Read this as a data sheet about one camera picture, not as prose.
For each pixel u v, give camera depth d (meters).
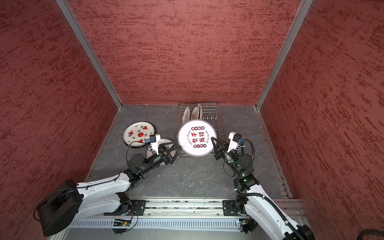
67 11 0.72
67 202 0.42
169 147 0.77
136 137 0.98
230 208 0.74
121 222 0.72
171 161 0.64
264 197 0.52
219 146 0.67
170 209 0.76
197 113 1.01
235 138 0.63
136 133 1.00
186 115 1.08
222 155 0.64
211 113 1.16
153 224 0.77
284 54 0.89
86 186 0.47
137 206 0.75
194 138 0.72
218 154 0.65
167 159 0.64
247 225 0.71
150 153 0.93
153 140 0.65
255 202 0.53
